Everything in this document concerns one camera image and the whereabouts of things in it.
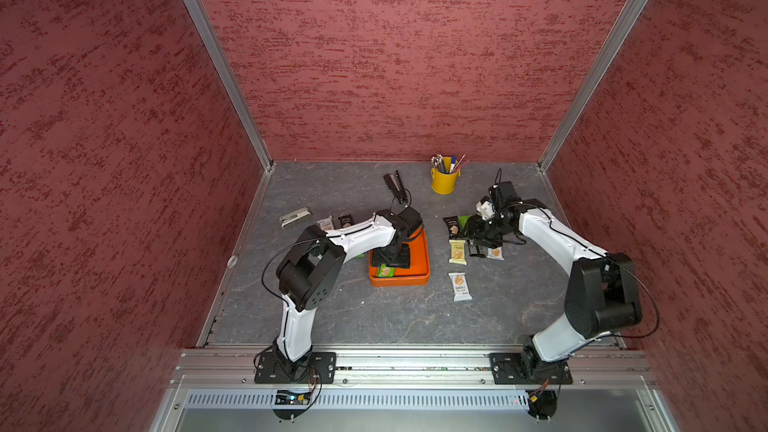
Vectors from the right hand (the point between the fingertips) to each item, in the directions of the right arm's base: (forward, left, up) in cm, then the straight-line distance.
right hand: (466, 241), depth 88 cm
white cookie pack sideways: (0, -11, -8) cm, 14 cm away
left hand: (-5, +23, -6) cm, 25 cm away
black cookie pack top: (+10, +1, -7) cm, 12 cm away
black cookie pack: (+1, -5, -8) cm, 9 cm away
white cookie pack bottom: (-11, +3, -8) cm, 14 cm away
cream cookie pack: (+2, +1, -7) cm, 8 cm away
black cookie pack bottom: (+13, +39, -7) cm, 42 cm away
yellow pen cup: (+28, +3, -5) cm, 28 cm away
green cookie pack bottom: (-7, +25, -4) cm, 27 cm away
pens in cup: (+32, +1, 0) cm, 32 cm away
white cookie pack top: (+12, +45, -6) cm, 47 cm away
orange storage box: (-6, +15, -7) cm, 18 cm away
